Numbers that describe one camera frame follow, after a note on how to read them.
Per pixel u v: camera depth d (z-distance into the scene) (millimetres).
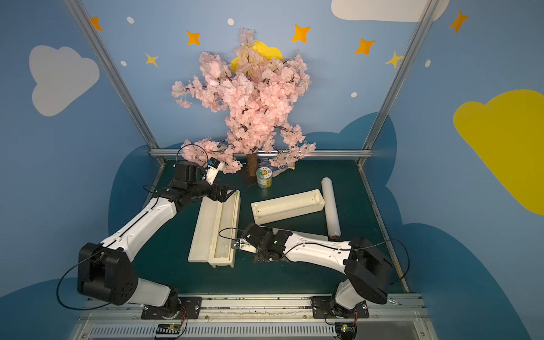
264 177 1044
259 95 723
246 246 708
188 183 654
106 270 415
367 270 429
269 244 604
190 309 735
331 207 984
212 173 743
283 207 1013
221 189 749
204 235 861
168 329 731
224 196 751
